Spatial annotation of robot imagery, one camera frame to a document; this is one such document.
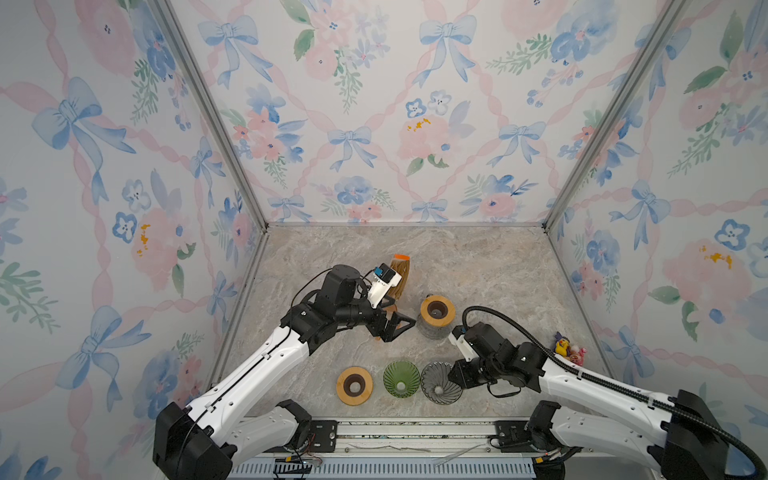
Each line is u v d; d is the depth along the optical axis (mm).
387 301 732
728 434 414
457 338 761
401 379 830
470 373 693
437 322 837
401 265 982
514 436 732
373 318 626
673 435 406
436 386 799
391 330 626
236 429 414
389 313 621
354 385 818
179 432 388
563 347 864
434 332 874
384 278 618
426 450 729
